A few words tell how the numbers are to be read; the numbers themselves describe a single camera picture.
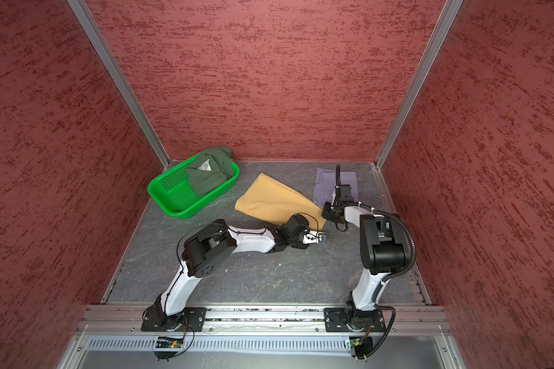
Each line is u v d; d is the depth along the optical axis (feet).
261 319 2.48
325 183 3.51
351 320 2.21
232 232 1.88
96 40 2.54
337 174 2.86
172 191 3.56
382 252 1.61
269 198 3.57
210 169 3.59
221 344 2.33
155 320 2.37
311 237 2.66
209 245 1.90
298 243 2.80
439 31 2.48
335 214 2.48
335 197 2.67
